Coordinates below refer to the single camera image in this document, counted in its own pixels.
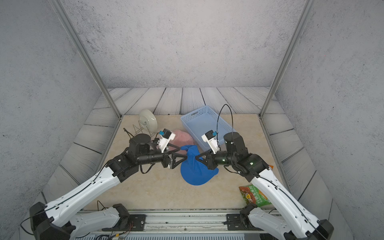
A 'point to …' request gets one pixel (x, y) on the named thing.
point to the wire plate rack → (143, 128)
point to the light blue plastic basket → (203, 119)
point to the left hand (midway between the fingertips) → (183, 154)
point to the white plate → (148, 120)
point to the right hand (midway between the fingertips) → (198, 158)
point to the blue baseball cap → (194, 171)
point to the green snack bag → (252, 194)
